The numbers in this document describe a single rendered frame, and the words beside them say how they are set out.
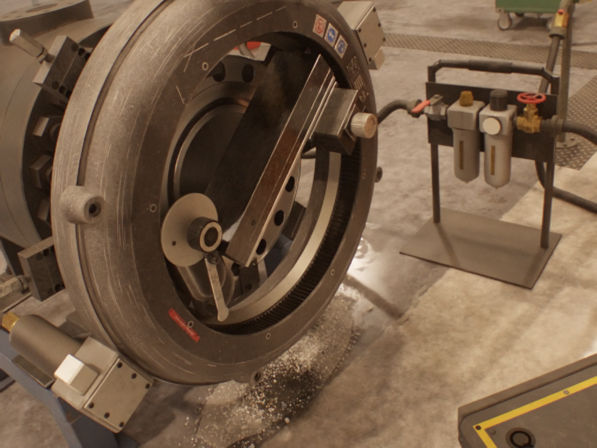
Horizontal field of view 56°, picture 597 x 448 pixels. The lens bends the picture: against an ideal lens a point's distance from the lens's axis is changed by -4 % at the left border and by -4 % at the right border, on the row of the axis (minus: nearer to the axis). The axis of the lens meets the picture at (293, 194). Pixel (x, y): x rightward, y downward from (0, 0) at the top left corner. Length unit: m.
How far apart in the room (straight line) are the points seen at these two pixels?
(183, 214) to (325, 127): 0.32
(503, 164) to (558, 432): 0.91
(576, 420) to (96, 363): 0.73
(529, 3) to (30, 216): 3.59
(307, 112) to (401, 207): 1.13
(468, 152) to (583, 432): 0.96
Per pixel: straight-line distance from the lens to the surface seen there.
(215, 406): 1.49
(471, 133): 1.70
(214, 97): 1.06
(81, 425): 1.38
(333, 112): 1.05
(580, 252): 1.91
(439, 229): 1.96
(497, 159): 1.70
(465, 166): 1.75
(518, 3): 4.23
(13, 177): 1.17
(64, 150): 0.83
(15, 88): 1.21
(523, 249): 1.88
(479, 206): 2.11
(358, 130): 1.04
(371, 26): 1.28
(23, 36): 0.85
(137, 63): 0.81
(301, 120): 1.02
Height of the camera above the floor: 1.08
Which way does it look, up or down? 28 degrees down
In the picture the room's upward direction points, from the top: 9 degrees counter-clockwise
